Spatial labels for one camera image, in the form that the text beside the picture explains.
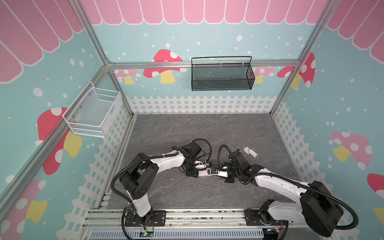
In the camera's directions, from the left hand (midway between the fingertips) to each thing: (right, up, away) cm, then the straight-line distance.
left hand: (194, 171), depth 90 cm
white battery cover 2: (+39, +10, +8) cm, 41 cm away
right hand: (+14, +3, -5) cm, 15 cm away
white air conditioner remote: (+7, +2, -6) cm, 10 cm away
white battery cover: (+35, +12, +10) cm, 38 cm away
